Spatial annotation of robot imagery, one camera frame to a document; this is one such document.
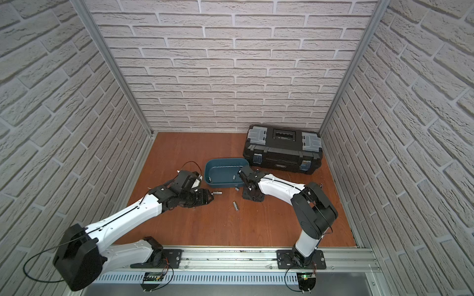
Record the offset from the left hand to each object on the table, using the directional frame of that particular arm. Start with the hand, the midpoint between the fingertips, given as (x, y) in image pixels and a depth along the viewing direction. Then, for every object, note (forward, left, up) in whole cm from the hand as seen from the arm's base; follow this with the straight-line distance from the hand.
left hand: (212, 196), depth 81 cm
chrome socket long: (+7, -1, -9) cm, 11 cm away
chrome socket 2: (+14, +3, -9) cm, 17 cm away
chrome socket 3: (+15, -10, -9) cm, 20 cm away
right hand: (+5, -19, -8) cm, 21 cm away
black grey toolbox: (+25, -36, +5) cm, 44 cm away
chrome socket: (+9, -11, -10) cm, 17 cm away
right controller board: (-31, -39, -10) cm, 50 cm away
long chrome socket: (-1, -11, -9) cm, 14 cm away
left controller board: (-30, +22, -13) cm, 39 cm away
